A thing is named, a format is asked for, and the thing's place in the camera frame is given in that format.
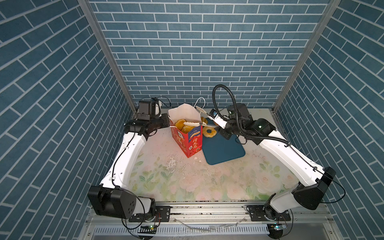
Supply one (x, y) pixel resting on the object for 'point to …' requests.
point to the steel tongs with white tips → (193, 124)
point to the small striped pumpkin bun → (179, 124)
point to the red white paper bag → (191, 143)
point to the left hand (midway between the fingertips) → (169, 118)
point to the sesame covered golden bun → (187, 129)
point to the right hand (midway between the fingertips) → (216, 122)
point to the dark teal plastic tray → (218, 149)
